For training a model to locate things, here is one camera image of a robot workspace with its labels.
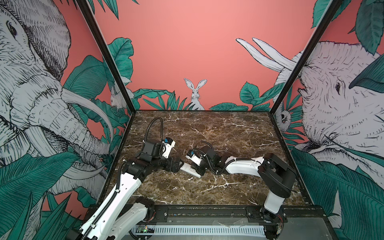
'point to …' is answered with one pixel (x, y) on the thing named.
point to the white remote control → (187, 168)
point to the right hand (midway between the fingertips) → (190, 165)
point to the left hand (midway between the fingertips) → (176, 158)
